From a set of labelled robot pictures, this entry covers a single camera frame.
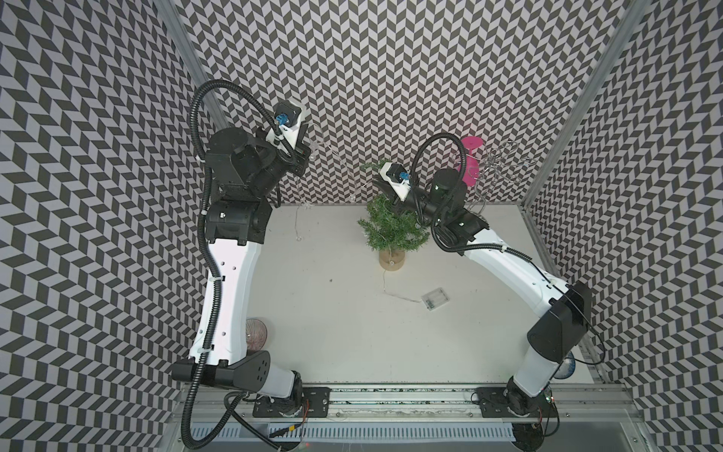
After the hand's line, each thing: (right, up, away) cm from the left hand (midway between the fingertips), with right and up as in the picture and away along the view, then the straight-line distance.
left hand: (303, 125), depth 57 cm
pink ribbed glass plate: (-21, -53, +26) cm, 62 cm away
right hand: (+15, -9, +13) cm, 22 cm away
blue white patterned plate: (+67, -60, +20) cm, 92 cm away
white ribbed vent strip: (+10, -72, +13) cm, 74 cm away
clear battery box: (+34, -44, +35) cm, 66 cm away
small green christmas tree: (+19, -21, +22) cm, 36 cm away
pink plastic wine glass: (+49, 0, +43) cm, 65 cm away
